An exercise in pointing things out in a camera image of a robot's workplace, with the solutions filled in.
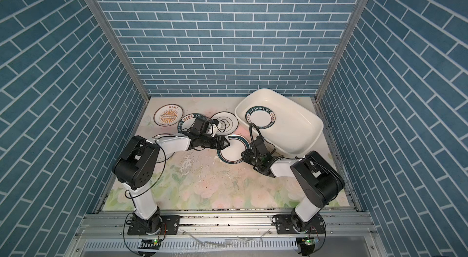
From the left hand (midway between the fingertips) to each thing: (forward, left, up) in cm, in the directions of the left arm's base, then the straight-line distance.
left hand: (228, 144), depth 94 cm
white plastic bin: (+12, -34, -1) cm, 36 cm away
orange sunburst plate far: (+23, +39, -4) cm, 46 cm away
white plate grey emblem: (+16, +1, -2) cm, 16 cm away
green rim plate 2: (+21, -20, -2) cm, 28 cm away
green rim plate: (+18, +26, -4) cm, 32 cm away
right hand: (-5, -8, -3) cm, 10 cm away
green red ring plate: (-3, -2, -3) cm, 5 cm away
